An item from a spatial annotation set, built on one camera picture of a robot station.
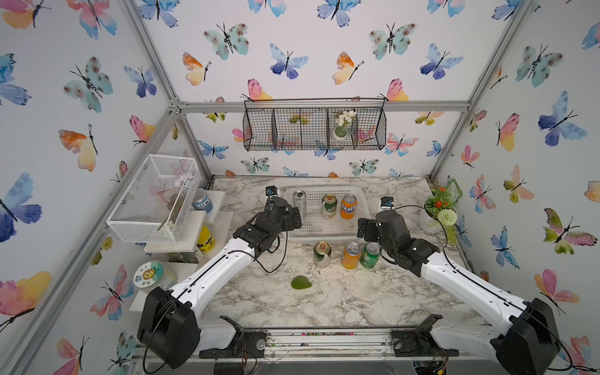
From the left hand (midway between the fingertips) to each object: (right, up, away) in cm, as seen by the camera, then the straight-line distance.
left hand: (289, 211), depth 82 cm
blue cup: (-31, +4, 0) cm, 31 cm away
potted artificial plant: (+56, 0, +7) cm, 57 cm away
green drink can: (+28, -15, 0) cm, 32 cm away
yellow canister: (-32, -11, +6) cm, 34 cm away
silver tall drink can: (+3, +3, +12) cm, 13 cm away
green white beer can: (+15, +3, +14) cm, 21 cm away
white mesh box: (-39, +2, -11) cm, 41 cm away
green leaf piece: (+4, -26, +4) cm, 27 cm away
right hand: (+28, -2, -1) cm, 29 cm away
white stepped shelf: (-37, -16, +1) cm, 41 cm away
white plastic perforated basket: (+9, -8, +20) cm, 23 cm away
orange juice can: (+22, -16, +1) cm, 27 cm away
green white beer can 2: (+11, -15, +1) cm, 19 cm away
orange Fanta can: (+23, +3, +15) cm, 28 cm away
